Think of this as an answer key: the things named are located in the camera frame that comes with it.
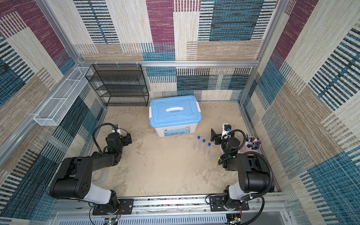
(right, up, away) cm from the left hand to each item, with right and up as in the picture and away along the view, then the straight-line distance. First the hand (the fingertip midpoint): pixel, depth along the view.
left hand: (120, 132), depth 93 cm
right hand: (+64, +2, -2) cm, 64 cm away
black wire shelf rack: (-8, +35, +17) cm, 40 cm away
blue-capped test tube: (+50, -5, -8) cm, 51 cm away
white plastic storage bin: (+36, 0, +3) cm, 37 cm away
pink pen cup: (+82, -7, -7) cm, 83 cm away
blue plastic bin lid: (+35, +14, -1) cm, 38 cm away
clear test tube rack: (+57, -11, -7) cm, 59 cm away
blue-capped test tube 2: (+53, -4, -12) cm, 54 cm away
